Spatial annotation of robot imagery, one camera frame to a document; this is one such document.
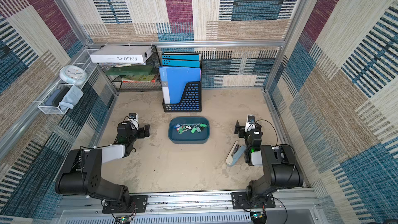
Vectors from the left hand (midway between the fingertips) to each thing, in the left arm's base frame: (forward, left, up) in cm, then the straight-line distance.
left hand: (140, 124), depth 95 cm
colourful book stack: (+26, -5, +14) cm, 30 cm away
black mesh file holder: (+13, -31, +5) cm, 34 cm away
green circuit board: (-46, -1, -7) cm, 46 cm away
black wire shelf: (+30, +21, +3) cm, 37 cm away
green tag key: (-1, -31, -5) cm, 32 cm away
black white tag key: (+1, -28, -5) cm, 29 cm away
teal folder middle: (+29, -25, +23) cm, 45 cm away
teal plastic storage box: (-1, -29, -5) cm, 29 cm away
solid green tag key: (+2, -37, -4) cm, 38 cm away
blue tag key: (+2, -21, -5) cm, 22 cm away
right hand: (-1, -63, +4) cm, 64 cm away
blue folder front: (+18, -21, +19) cm, 33 cm away
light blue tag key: (-1, -35, -5) cm, 35 cm away
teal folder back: (+35, -25, +24) cm, 50 cm away
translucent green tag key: (-1, -24, -6) cm, 24 cm away
